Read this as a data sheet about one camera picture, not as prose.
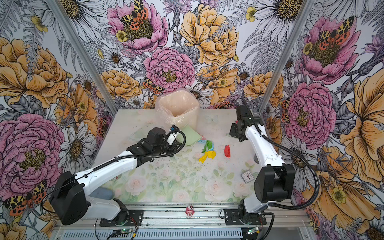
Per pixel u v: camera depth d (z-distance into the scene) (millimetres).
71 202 404
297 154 831
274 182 431
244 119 592
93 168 470
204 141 1022
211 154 965
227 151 992
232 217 739
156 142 629
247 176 856
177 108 1050
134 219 731
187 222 743
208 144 994
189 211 730
